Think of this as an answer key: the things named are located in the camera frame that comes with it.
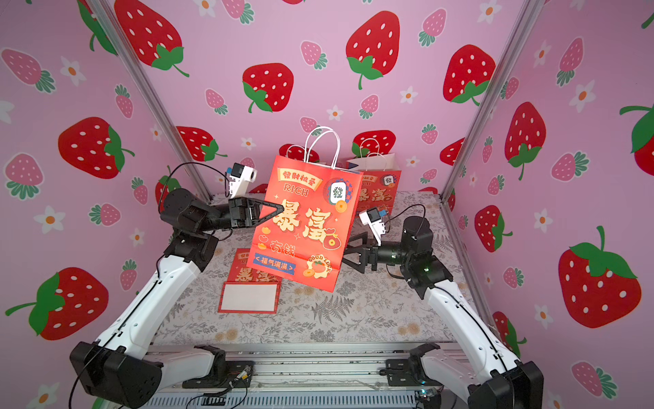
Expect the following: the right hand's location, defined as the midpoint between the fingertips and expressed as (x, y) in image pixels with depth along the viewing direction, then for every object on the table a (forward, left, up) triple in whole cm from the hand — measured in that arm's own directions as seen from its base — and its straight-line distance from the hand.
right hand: (344, 249), depth 64 cm
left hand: (0, +14, +12) cm, 19 cm away
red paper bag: (+54, +23, -9) cm, 59 cm away
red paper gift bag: (+1, +35, -32) cm, 48 cm away
